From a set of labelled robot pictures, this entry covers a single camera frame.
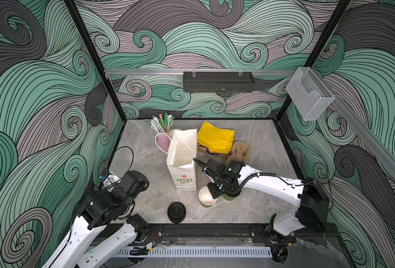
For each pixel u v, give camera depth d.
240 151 0.98
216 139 1.05
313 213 0.40
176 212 0.76
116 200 0.45
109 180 0.54
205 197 0.80
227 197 0.79
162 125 0.96
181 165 0.68
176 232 0.75
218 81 0.96
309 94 0.78
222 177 0.57
